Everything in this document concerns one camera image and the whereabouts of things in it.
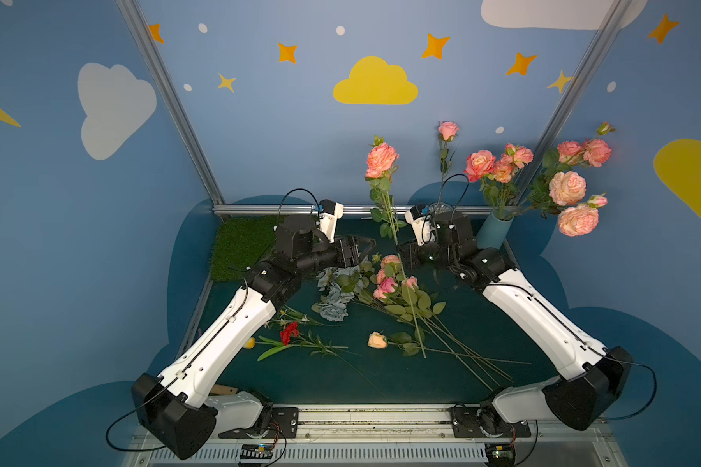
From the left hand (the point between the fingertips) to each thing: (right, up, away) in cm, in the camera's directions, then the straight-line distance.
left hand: (367, 238), depth 66 cm
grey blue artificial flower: (-10, -21, +24) cm, 33 cm away
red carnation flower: (-13, -33, +19) cm, 40 cm away
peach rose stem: (+4, -30, +20) cm, 36 cm away
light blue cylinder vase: (+45, +4, +30) cm, 54 cm away
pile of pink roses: (+7, -15, +29) cm, 34 cm away
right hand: (+10, -1, +9) cm, 14 cm away
